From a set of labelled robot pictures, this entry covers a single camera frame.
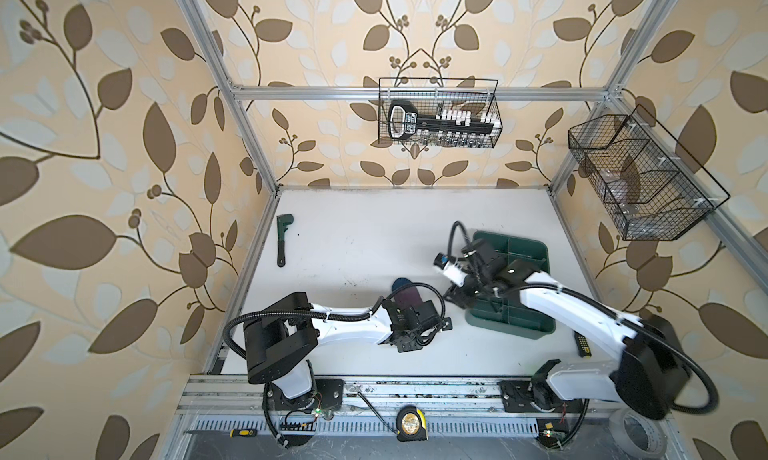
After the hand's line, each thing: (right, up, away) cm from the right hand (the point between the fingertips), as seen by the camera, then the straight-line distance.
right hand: (451, 291), depth 82 cm
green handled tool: (-58, +20, +27) cm, 67 cm away
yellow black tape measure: (-12, -27, -14) cm, 33 cm away
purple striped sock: (-11, -4, +9) cm, 15 cm away
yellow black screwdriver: (-54, -30, -13) cm, 63 cm away
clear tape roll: (+41, -30, -14) cm, 53 cm away
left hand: (-10, -11, +1) cm, 14 cm away
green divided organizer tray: (+19, -9, +7) cm, 22 cm away
